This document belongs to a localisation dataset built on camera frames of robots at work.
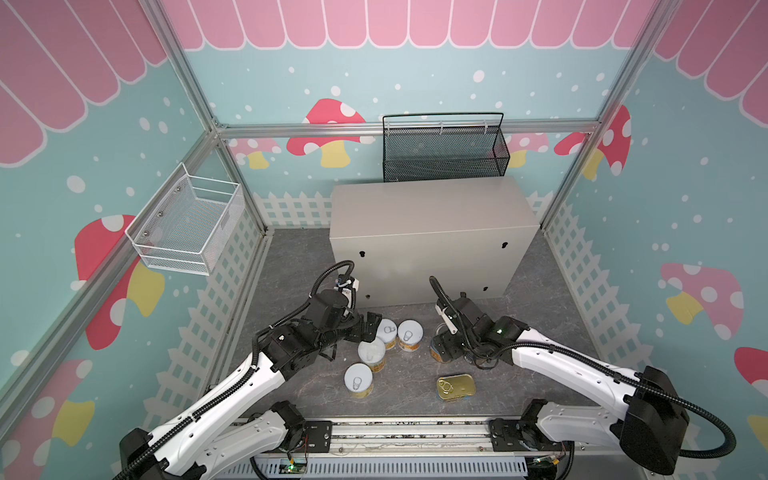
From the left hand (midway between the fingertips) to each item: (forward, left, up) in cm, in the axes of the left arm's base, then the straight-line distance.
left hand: (363, 320), depth 75 cm
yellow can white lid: (+3, -12, -13) cm, 19 cm away
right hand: (0, -22, -9) cm, 24 cm away
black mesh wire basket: (+53, -22, +17) cm, 60 cm away
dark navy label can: (-6, -18, -4) cm, 19 cm away
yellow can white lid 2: (+3, -6, -13) cm, 15 cm away
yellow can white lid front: (-11, +1, -12) cm, 16 cm away
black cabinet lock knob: (+18, -36, +10) cm, 41 cm away
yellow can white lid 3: (-4, -2, -11) cm, 12 cm away
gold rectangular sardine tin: (-12, -24, -14) cm, 30 cm away
